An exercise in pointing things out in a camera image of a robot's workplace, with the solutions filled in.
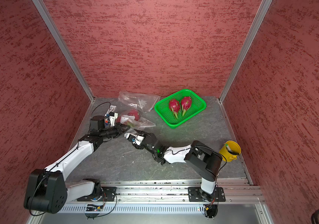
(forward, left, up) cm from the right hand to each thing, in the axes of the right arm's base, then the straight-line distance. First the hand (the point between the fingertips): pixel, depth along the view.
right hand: (134, 133), depth 83 cm
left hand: (+2, +2, +3) cm, 4 cm away
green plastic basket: (+30, -17, -11) cm, 36 cm away
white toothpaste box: (+32, +24, -13) cm, 42 cm away
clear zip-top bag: (+37, -3, -13) cm, 39 cm away
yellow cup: (-8, -59, -10) cm, 60 cm away
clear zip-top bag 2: (+15, +4, -6) cm, 16 cm away
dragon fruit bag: (+31, -36, -6) cm, 48 cm away
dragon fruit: (+29, -27, -7) cm, 40 cm away
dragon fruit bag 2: (+21, +4, -5) cm, 22 cm away
